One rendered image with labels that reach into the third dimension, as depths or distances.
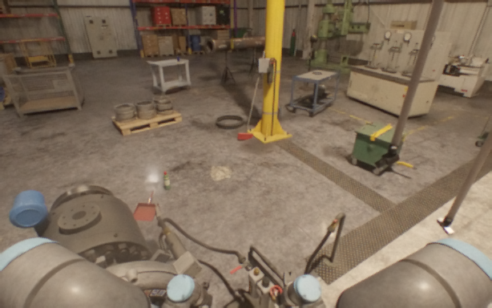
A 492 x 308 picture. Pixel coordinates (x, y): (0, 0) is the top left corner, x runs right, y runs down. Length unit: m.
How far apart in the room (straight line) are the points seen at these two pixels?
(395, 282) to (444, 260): 0.10
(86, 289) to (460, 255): 0.59
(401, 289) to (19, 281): 0.57
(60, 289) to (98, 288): 0.05
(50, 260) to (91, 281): 0.08
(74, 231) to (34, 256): 1.10
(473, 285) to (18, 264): 0.71
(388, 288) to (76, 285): 0.47
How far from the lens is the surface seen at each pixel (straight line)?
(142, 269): 1.27
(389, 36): 7.33
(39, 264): 0.52
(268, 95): 4.27
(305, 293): 0.99
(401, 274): 0.48
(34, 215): 1.79
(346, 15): 11.46
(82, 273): 0.48
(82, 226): 1.62
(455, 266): 0.53
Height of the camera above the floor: 1.90
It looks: 29 degrees down
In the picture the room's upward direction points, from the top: straight up
